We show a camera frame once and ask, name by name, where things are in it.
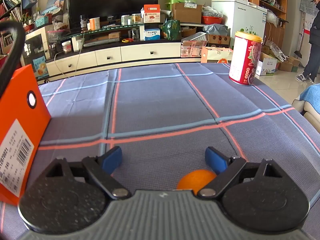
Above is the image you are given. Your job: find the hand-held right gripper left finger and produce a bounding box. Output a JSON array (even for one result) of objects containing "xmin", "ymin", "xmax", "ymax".
[{"xmin": 46, "ymin": 146, "xmax": 132, "ymax": 200}]

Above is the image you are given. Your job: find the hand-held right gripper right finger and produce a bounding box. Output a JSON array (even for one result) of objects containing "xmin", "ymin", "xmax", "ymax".
[{"xmin": 196, "ymin": 146, "xmax": 283, "ymax": 200}]

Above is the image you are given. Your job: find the orange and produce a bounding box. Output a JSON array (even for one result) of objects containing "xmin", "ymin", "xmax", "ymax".
[{"xmin": 176, "ymin": 169, "xmax": 217, "ymax": 195}]

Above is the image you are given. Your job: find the orange cardboard box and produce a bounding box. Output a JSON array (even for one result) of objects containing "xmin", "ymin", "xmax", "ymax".
[{"xmin": 0, "ymin": 64, "xmax": 52, "ymax": 205}]

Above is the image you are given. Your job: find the blue checked tablecloth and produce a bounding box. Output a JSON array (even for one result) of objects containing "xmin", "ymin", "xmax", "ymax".
[{"xmin": 0, "ymin": 62, "xmax": 320, "ymax": 240}]

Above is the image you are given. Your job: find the red drink can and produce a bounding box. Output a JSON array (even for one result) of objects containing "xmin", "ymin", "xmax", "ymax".
[{"xmin": 228, "ymin": 31, "xmax": 263, "ymax": 87}]

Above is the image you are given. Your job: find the beige sofa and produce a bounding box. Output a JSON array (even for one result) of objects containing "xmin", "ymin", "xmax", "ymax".
[{"xmin": 292, "ymin": 97, "xmax": 320, "ymax": 127}]

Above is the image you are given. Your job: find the white printed carton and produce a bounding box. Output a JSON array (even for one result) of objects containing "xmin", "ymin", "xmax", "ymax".
[{"xmin": 256, "ymin": 52, "xmax": 278, "ymax": 76}]

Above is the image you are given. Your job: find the white television stand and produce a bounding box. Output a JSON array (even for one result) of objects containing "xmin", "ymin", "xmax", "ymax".
[{"xmin": 22, "ymin": 22, "xmax": 208, "ymax": 80}]

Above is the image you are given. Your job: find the light blue cloth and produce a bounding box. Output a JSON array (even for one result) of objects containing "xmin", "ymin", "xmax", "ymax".
[{"xmin": 299, "ymin": 84, "xmax": 320, "ymax": 114}]

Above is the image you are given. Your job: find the blue snack packet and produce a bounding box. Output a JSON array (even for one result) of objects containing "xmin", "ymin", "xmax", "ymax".
[{"xmin": 32, "ymin": 56, "xmax": 49, "ymax": 78}]

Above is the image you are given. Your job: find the blue and white carton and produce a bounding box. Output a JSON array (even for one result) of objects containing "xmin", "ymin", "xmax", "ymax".
[{"xmin": 144, "ymin": 29, "xmax": 161, "ymax": 41}]

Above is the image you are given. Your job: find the white glass-door cabinet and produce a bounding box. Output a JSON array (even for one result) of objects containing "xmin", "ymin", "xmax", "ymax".
[{"xmin": 21, "ymin": 26, "xmax": 52, "ymax": 67}]

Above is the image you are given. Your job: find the green plastic bag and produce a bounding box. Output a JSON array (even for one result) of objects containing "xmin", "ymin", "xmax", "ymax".
[{"xmin": 161, "ymin": 19, "xmax": 180, "ymax": 40}]

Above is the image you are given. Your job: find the red plastic basin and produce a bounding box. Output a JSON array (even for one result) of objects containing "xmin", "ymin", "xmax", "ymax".
[{"xmin": 201, "ymin": 16, "xmax": 223, "ymax": 25}]

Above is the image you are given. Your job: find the white small fridge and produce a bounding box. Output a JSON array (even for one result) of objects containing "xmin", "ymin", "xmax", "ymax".
[{"xmin": 211, "ymin": 0, "xmax": 267, "ymax": 43}]

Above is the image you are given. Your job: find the white and orange carton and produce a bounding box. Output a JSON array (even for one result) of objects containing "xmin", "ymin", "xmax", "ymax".
[{"xmin": 143, "ymin": 4, "xmax": 161, "ymax": 23}]

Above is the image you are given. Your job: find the brown cardboard box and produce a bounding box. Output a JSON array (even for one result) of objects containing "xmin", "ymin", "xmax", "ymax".
[{"xmin": 171, "ymin": 2, "xmax": 203, "ymax": 23}]

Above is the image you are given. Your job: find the black flat television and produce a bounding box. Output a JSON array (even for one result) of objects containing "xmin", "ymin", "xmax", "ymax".
[{"xmin": 66, "ymin": 0, "xmax": 158, "ymax": 32}]

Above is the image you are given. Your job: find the black cable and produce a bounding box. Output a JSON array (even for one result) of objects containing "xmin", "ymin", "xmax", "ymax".
[{"xmin": 0, "ymin": 21, "xmax": 26, "ymax": 98}]

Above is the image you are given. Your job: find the wall calendar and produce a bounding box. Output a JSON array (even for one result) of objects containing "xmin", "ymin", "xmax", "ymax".
[{"xmin": 299, "ymin": 0, "xmax": 316, "ymax": 30}]

